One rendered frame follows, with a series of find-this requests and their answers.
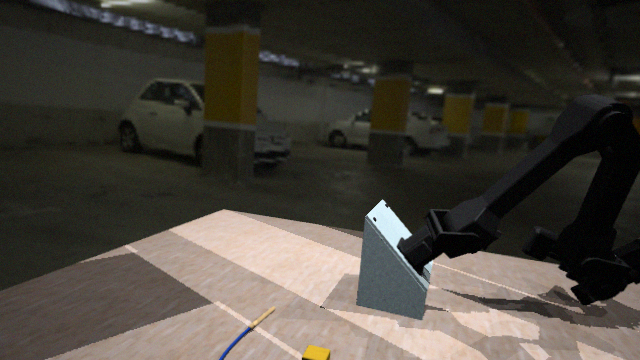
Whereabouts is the blue string with tan wooden stick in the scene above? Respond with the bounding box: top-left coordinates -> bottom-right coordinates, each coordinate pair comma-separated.
219,306 -> 276,360

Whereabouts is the yellow block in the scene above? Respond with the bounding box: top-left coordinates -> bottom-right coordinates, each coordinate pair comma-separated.
302,345 -> 330,360

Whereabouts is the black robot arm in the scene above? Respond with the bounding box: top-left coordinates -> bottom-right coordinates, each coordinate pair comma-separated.
396,94 -> 640,305

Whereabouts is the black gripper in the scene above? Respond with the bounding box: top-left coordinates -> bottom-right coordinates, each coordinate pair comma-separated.
521,226 -> 576,282

